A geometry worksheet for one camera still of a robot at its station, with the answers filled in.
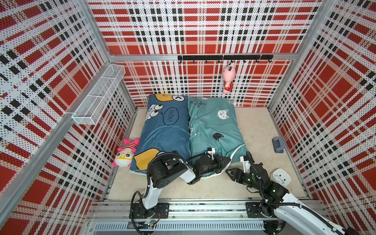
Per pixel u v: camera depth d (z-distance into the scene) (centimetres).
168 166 57
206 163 68
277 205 59
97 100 73
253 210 72
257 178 60
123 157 86
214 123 102
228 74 91
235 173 72
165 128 91
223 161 82
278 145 96
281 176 82
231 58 89
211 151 85
